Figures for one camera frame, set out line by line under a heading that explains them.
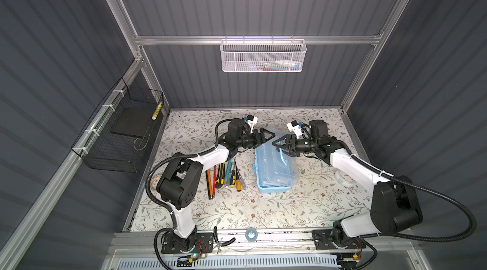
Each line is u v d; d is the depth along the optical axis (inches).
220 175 35.9
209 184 34.9
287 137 29.0
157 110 32.3
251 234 30.2
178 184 19.3
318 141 26.3
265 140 30.4
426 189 15.8
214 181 35.1
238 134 28.7
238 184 34.8
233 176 35.3
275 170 29.5
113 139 28.3
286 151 30.7
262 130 31.0
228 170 36.7
